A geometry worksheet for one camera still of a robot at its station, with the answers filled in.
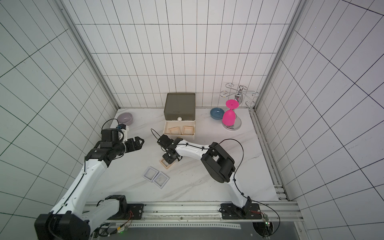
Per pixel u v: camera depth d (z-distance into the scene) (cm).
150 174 85
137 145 72
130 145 70
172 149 66
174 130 95
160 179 83
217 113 114
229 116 90
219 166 52
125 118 109
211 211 75
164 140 73
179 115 90
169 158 81
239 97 88
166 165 88
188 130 99
